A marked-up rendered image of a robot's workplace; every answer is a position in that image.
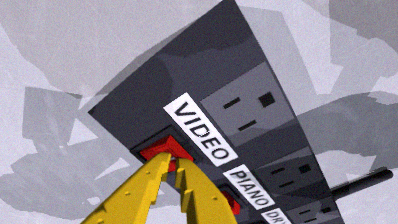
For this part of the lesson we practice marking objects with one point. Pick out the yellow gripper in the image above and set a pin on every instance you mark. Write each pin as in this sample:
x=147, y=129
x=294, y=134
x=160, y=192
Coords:
x=200, y=199

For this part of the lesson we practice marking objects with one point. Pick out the black power strip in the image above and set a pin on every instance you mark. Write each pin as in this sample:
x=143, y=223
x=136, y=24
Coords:
x=210, y=95

